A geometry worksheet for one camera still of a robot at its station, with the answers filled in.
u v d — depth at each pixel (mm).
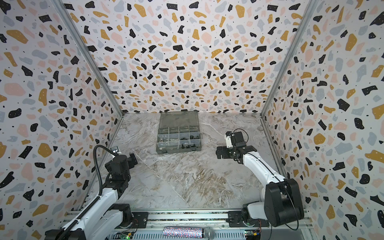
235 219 735
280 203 418
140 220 732
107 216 588
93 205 494
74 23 757
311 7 716
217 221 748
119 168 628
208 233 672
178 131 1100
